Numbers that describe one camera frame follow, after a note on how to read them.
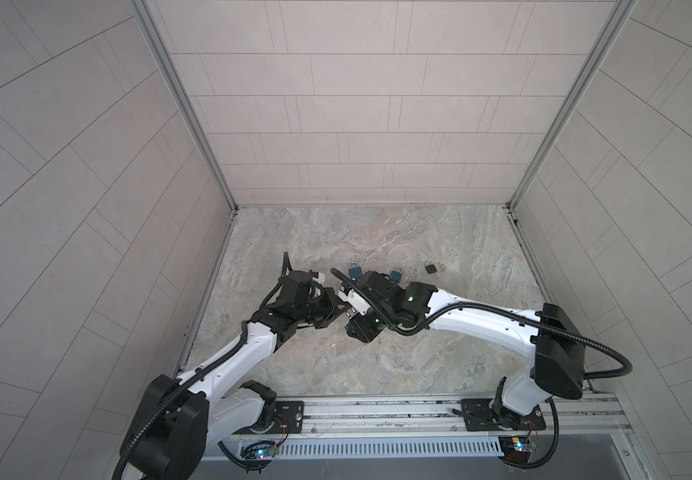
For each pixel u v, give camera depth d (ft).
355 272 3.25
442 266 3.26
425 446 2.23
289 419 2.33
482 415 2.35
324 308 2.31
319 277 2.53
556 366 1.33
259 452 2.13
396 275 3.16
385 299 1.89
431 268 3.25
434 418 2.37
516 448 2.23
